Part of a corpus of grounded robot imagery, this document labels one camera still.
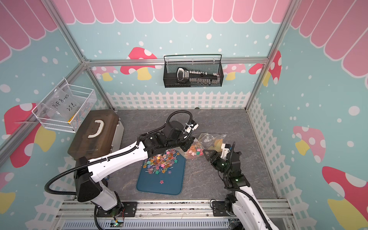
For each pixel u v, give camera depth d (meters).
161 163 0.89
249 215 0.48
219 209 0.74
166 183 0.84
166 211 0.75
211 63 0.92
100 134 0.81
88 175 0.42
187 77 0.87
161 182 0.83
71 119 0.70
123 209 0.73
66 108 0.70
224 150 0.75
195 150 0.83
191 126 0.62
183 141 0.60
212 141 1.00
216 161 0.71
